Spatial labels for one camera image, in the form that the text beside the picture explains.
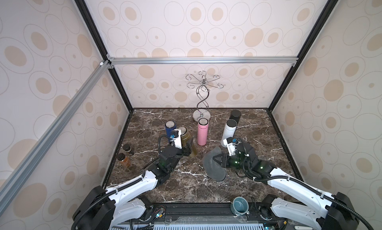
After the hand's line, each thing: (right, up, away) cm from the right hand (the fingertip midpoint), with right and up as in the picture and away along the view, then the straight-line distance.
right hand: (218, 157), depth 77 cm
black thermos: (+13, +23, +13) cm, 29 cm away
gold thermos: (-17, +12, -6) cm, 22 cm away
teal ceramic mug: (+11, -25, -1) cm, 27 cm away
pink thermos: (-7, +16, +7) cm, 19 cm away
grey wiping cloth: (-3, -5, -2) cm, 7 cm away
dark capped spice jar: (-51, +3, +9) cm, 52 cm away
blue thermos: (-26, +16, +6) cm, 31 cm away
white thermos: (+8, +16, +5) cm, 19 cm away
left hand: (-13, +10, 0) cm, 17 cm away
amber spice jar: (-52, -4, +7) cm, 53 cm away
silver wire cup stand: (-6, +26, +37) cm, 46 cm away
